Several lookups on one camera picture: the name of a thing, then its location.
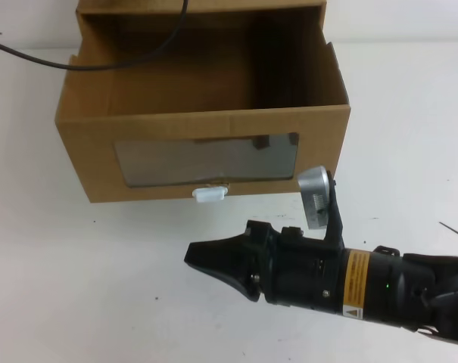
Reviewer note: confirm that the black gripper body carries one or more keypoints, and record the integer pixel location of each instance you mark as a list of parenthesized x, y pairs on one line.
[(290, 269)]

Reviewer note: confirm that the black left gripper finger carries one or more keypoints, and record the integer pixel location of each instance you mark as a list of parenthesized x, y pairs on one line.
[(234, 254)]

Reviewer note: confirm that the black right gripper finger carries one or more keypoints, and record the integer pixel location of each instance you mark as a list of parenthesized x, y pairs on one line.
[(244, 284)]

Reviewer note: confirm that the white drawer handle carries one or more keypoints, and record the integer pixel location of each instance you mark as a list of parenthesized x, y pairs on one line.
[(210, 194)]

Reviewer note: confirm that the cardboard drawer box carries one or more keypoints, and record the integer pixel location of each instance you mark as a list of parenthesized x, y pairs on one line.
[(244, 95)]

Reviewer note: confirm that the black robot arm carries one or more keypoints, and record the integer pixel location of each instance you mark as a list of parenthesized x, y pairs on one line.
[(412, 291)]

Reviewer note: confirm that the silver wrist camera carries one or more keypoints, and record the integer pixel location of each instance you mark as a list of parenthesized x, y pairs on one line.
[(317, 188)]

